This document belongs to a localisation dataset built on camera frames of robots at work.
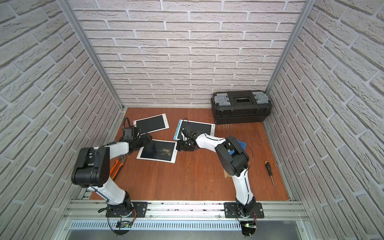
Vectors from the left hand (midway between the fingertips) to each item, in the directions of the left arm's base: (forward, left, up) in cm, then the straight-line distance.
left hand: (149, 137), depth 98 cm
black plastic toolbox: (+14, -61, +15) cm, 65 cm away
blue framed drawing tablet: (+14, -28, -6) cm, 32 cm away
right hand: (-7, -22, -2) cm, 23 cm away
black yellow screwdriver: (-21, -75, -1) cm, 78 cm away
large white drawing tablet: (-9, -7, -3) cm, 12 cm away
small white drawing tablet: (+15, +2, -4) cm, 16 cm away
